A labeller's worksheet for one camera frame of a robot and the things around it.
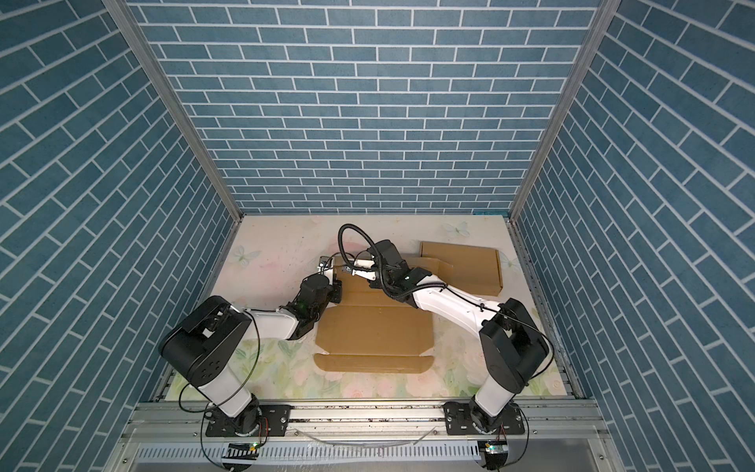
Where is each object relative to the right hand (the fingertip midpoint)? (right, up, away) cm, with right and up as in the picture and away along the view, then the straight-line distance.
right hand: (374, 254), depth 87 cm
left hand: (-13, -7, +8) cm, 17 cm away
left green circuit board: (-32, -48, -15) cm, 60 cm away
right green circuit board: (+32, -48, -13) cm, 59 cm away
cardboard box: (-2, -24, +4) cm, 25 cm away
